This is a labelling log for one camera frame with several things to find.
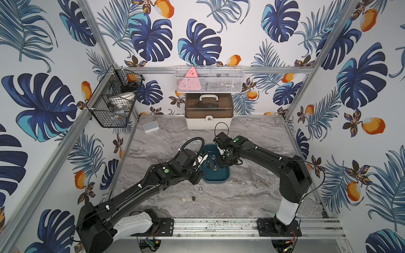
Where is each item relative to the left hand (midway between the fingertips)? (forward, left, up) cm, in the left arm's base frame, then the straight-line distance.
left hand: (201, 168), depth 75 cm
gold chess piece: (+9, -8, -16) cm, 19 cm away
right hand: (+9, -11, -9) cm, 17 cm away
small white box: (+39, +39, -16) cm, 57 cm away
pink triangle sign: (+44, +9, +18) cm, 48 cm away
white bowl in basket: (+27, +40, +18) cm, 52 cm away
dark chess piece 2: (+13, -3, -19) cm, 23 cm away
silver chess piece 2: (-10, +8, -17) cm, 22 cm away
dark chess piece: (-9, +3, -17) cm, 19 cm away
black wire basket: (+26, +47, +16) cm, 57 cm away
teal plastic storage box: (+7, -7, -18) cm, 20 cm away
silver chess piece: (-4, 0, -16) cm, 16 cm away
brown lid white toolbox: (+42, -2, -1) cm, 43 cm away
